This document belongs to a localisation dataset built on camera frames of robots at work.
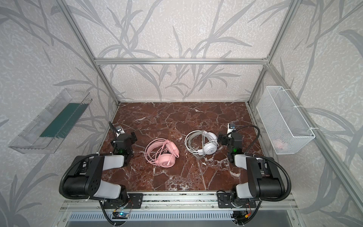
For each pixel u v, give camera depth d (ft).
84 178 1.46
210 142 2.79
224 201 2.39
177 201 2.47
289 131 1.97
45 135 2.04
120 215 2.32
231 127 2.63
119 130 2.55
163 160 2.62
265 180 1.43
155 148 3.07
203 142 2.91
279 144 2.37
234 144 2.28
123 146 2.32
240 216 2.55
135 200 2.42
